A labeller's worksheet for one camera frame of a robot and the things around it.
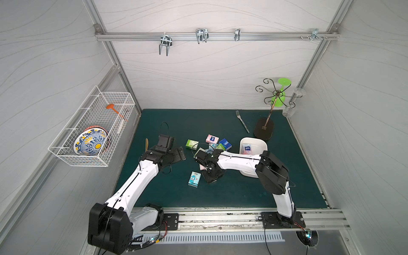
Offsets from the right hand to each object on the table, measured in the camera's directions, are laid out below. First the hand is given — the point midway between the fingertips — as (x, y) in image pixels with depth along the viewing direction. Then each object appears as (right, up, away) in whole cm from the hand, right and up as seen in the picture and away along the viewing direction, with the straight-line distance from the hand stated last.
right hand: (210, 177), depth 88 cm
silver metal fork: (+22, +36, +31) cm, 52 cm away
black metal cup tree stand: (+38, +28, +20) cm, 51 cm away
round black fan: (+46, -22, -16) cm, 53 cm away
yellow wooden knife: (-41, +18, +14) cm, 47 cm away
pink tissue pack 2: (+2, +20, +13) cm, 25 cm away
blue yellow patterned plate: (-48, +23, -25) cm, 59 cm away
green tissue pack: (-11, +18, +11) cm, 24 cm away
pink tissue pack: (+22, +15, +5) cm, 27 cm away
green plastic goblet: (+37, +43, -4) cm, 57 cm away
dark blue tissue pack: (+10, +18, +11) cm, 23 cm away
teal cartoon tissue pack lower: (-8, 0, -2) cm, 9 cm away
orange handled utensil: (-51, +39, -8) cm, 65 cm away
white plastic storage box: (+31, +17, +11) cm, 37 cm away
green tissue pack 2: (+7, +16, +7) cm, 19 cm away
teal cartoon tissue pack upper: (+2, +16, +10) cm, 19 cm away
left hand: (-17, +13, -5) cm, 22 cm away
